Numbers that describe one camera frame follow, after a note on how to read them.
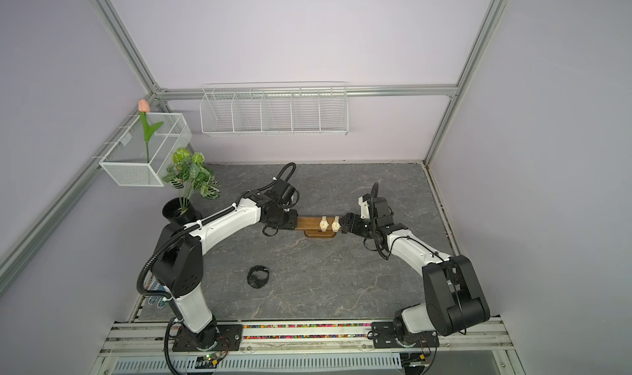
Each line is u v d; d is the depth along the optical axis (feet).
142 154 2.78
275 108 3.25
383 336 2.40
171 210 2.76
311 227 2.92
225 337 2.42
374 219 2.31
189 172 2.59
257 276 2.76
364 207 2.71
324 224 2.92
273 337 2.47
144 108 2.72
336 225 2.92
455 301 1.40
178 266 1.55
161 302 1.70
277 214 2.43
